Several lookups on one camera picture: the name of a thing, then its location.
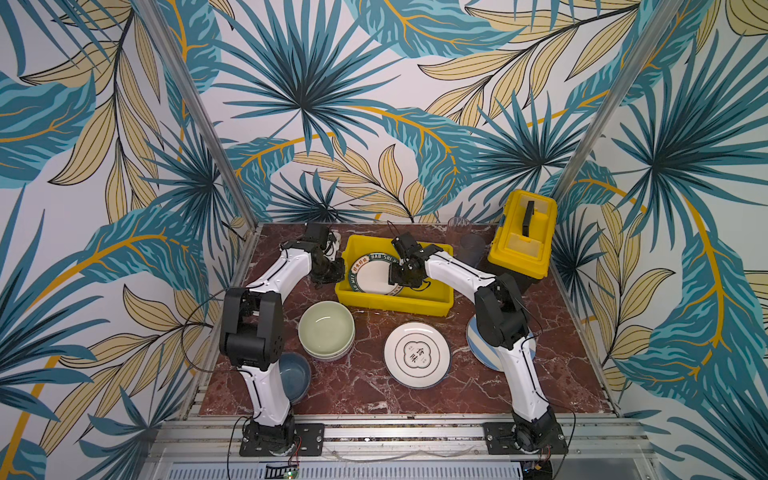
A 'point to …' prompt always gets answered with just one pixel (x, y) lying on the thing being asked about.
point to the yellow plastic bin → (434, 299)
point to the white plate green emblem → (417, 355)
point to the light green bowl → (326, 330)
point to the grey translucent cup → (471, 249)
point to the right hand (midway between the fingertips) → (392, 281)
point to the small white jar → (337, 236)
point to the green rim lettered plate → (370, 273)
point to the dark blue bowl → (295, 375)
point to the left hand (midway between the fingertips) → (343, 275)
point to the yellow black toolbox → (524, 241)
